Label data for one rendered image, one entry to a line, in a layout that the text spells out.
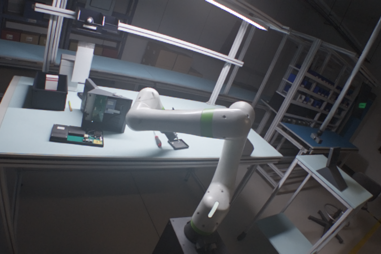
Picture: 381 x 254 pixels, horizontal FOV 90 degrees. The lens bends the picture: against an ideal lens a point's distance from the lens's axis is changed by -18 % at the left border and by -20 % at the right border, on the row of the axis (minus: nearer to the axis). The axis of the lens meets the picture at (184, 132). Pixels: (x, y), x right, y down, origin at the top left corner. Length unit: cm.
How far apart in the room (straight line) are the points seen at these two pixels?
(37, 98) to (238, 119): 106
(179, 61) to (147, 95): 379
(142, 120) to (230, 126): 37
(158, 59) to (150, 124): 371
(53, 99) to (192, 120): 83
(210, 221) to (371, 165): 621
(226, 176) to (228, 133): 32
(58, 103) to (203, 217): 99
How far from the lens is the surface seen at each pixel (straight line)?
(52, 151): 109
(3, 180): 132
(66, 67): 164
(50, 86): 160
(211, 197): 102
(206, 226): 106
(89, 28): 145
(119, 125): 130
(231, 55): 226
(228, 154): 105
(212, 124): 83
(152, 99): 105
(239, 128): 82
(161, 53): 460
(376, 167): 696
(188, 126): 87
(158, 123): 93
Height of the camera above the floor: 166
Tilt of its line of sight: 25 degrees down
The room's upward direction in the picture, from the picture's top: 22 degrees clockwise
